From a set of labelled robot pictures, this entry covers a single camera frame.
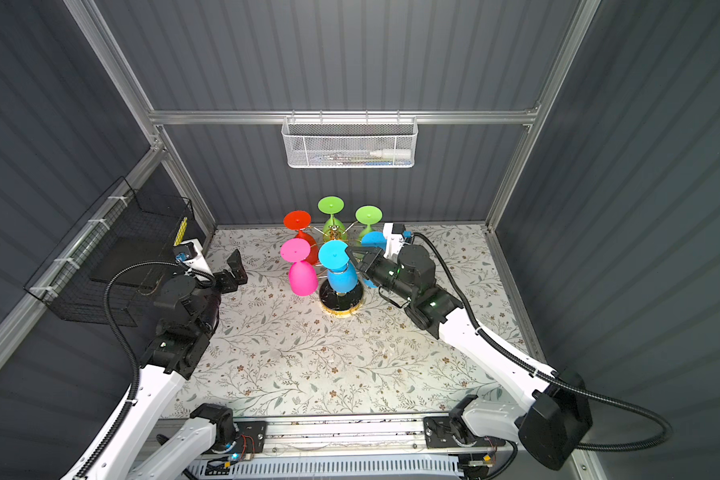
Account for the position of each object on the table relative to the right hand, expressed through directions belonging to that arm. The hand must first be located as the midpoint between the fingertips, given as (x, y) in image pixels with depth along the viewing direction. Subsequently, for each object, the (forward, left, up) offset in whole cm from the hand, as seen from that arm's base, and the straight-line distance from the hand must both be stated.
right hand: (346, 253), depth 67 cm
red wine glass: (+16, +14, -5) cm, 22 cm away
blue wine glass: (+10, -6, -6) cm, 13 cm away
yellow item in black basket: (+15, +48, -7) cm, 51 cm away
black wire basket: (+14, +61, -4) cm, 62 cm away
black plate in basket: (+9, +60, -9) cm, 62 cm away
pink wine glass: (+3, +13, -13) cm, 18 cm away
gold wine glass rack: (+6, +5, -34) cm, 35 cm away
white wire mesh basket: (+61, +3, -8) cm, 62 cm away
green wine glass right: (+18, -4, -5) cm, 20 cm away
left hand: (+1, +31, -1) cm, 31 cm away
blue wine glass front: (-1, +2, -7) cm, 7 cm away
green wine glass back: (+10, +4, -2) cm, 11 cm away
